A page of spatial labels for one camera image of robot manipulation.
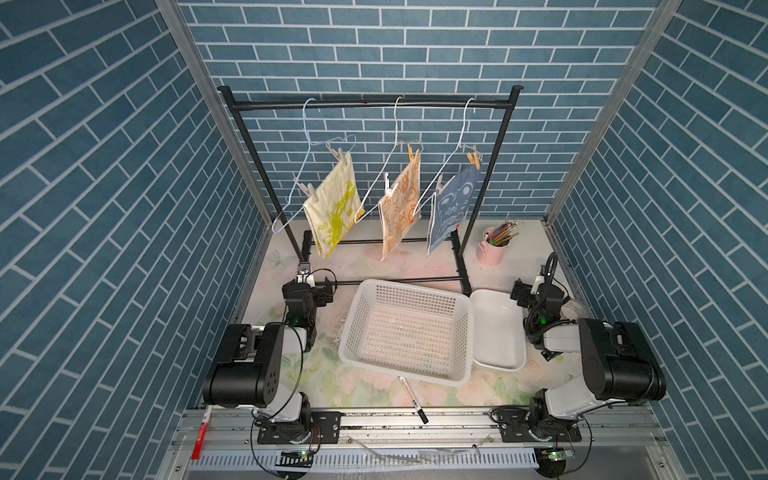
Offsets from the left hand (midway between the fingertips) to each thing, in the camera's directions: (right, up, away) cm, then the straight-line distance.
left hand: (317, 278), depth 93 cm
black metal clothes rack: (+18, +37, +12) cm, 43 cm away
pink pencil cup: (+58, +8, +8) cm, 59 cm away
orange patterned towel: (+26, +21, -9) cm, 34 cm away
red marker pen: (-23, -36, -21) cm, 47 cm away
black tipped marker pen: (+31, -32, -16) cm, 47 cm away
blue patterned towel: (+42, +22, -4) cm, 48 cm away
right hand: (+70, -2, +1) cm, 70 cm away
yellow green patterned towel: (+8, +21, -6) cm, 24 cm away
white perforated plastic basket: (+29, -16, -3) cm, 33 cm away
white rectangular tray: (+57, -17, +1) cm, 60 cm away
